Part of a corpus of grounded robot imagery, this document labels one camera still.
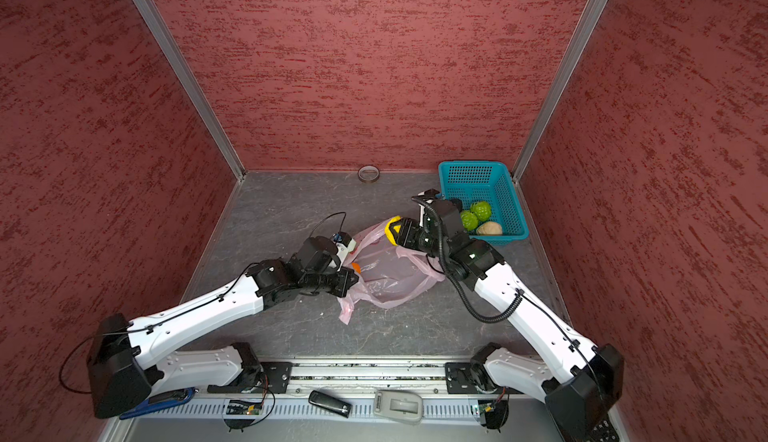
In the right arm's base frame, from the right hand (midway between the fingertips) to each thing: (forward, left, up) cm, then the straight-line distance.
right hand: (394, 236), depth 73 cm
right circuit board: (-35, -24, -27) cm, 50 cm away
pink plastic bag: (+2, +2, -24) cm, 25 cm away
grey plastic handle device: (-33, 0, -22) cm, 40 cm away
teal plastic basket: (+37, -39, -21) cm, 58 cm away
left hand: (-8, +10, -11) cm, 17 cm away
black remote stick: (-32, +16, -22) cm, 42 cm away
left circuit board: (-32, +39, -27) cm, 57 cm away
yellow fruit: (0, +1, +2) cm, 2 cm away
